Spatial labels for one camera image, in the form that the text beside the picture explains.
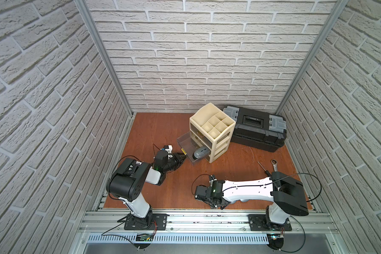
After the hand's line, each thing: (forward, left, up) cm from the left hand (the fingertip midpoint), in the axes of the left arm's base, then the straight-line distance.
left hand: (189, 153), depth 90 cm
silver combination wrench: (-2, -53, -6) cm, 53 cm away
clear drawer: (+9, 0, -2) cm, 9 cm away
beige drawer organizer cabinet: (+4, -12, +18) cm, 22 cm away
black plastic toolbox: (+10, -39, +10) cm, 41 cm away
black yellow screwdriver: (-9, -45, -5) cm, 46 cm away
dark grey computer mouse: (-2, -6, +5) cm, 8 cm away
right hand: (-24, -16, -7) cm, 30 cm away
